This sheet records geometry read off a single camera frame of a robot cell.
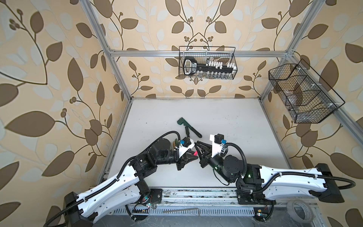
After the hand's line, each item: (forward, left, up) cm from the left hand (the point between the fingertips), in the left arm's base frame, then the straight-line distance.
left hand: (196, 152), depth 65 cm
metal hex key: (-21, +6, -24) cm, 32 cm away
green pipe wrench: (+34, +9, -24) cm, 43 cm away
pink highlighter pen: (-2, 0, +2) cm, 3 cm away
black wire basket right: (+27, -58, +11) cm, 65 cm away
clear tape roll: (-20, -56, -21) cm, 63 cm away
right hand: (0, +1, +5) cm, 5 cm away
